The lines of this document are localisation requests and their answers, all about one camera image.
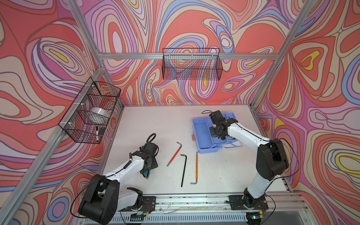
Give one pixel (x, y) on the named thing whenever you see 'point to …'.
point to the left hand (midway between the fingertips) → (153, 164)
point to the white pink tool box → (211, 132)
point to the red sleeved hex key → (175, 154)
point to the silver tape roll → (105, 113)
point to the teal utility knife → (146, 174)
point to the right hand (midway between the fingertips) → (218, 134)
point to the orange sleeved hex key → (197, 169)
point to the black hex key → (184, 168)
